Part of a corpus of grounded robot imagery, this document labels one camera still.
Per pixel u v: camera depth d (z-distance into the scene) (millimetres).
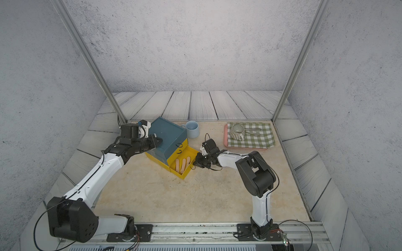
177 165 958
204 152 879
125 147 588
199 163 844
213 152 770
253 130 1145
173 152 853
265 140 1074
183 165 958
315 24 756
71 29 759
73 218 398
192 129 1094
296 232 757
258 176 520
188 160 968
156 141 712
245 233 726
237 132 1109
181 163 960
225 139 1090
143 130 667
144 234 727
